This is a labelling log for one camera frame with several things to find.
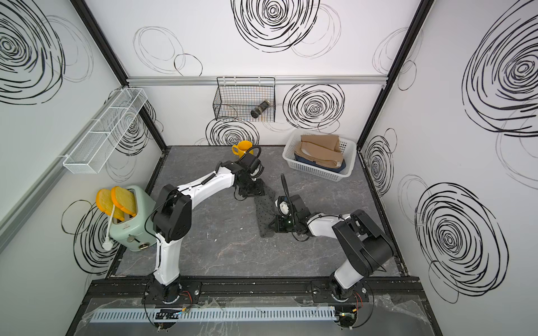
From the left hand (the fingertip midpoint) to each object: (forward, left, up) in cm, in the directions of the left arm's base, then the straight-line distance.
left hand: (262, 195), depth 92 cm
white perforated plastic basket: (+29, -45, 0) cm, 54 cm away
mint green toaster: (-21, +43, +6) cm, 48 cm away
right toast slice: (-11, +50, +11) cm, 53 cm away
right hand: (-13, -4, -6) cm, 14 cm away
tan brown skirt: (+27, -31, +3) cm, 41 cm away
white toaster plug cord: (-25, +53, +4) cm, 59 cm away
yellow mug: (+29, +13, +1) cm, 32 cm away
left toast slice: (-14, +55, +14) cm, 58 cm away
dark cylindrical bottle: (+26, +3, +26) cm, 37 cm away
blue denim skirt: (+15, -36, 0) cm, 39 cm away
